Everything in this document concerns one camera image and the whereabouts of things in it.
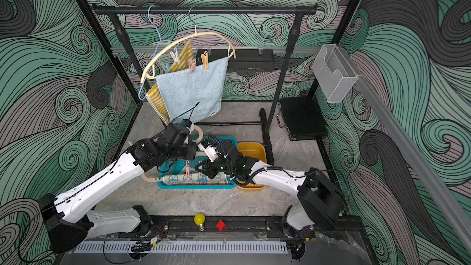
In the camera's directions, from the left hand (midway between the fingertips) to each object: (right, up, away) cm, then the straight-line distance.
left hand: (197, 146), depth 73 cm
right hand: (-1, -10, +1) cm, 10 cm away
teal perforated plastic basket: (-13, -14, +19) cm, 27 cm away
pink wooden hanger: (-19, -13, -1) cm, 23 cm away
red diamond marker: (+9, -32, 0) cm, 33 cm away
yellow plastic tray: (+27, -5, +20) cm, 34 cm away
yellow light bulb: (+1, -30, 0) cm, 30 cm away
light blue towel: (-1, +21, +2) cm, 21 cm away
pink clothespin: (-4, -10, 0) cm, 11 cm away
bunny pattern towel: (-1, -14, +1) cm, 15 cm away
